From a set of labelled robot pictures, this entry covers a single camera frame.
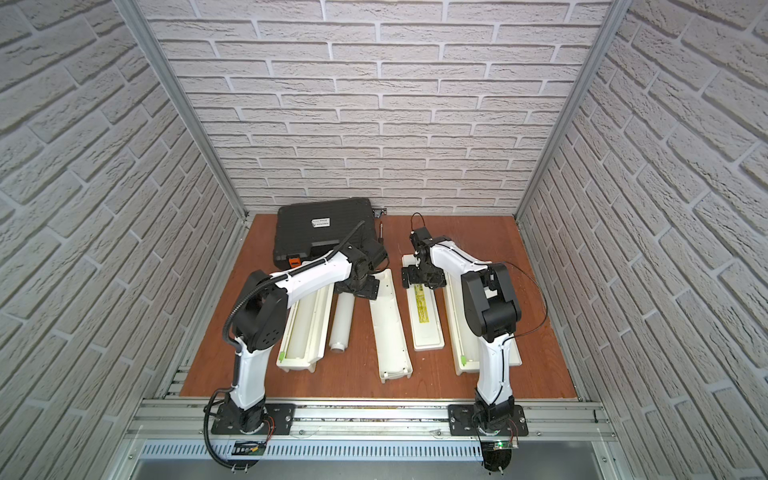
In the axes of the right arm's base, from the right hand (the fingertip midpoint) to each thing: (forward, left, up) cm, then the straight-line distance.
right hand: (422, 283), depth 98 cm
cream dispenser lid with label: (-11, +1, +1) cm, 12 cm away
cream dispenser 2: (-21, -9, +4) cm, 23 cm away
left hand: (-3, +19, +4) cm, 20 cm away
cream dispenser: (-21, +12, -2) cm, 24 cm away
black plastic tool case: (+24, +42, +4) cm, 48 cm away
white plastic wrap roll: (-13, +26, +2) cm, 29 cm away
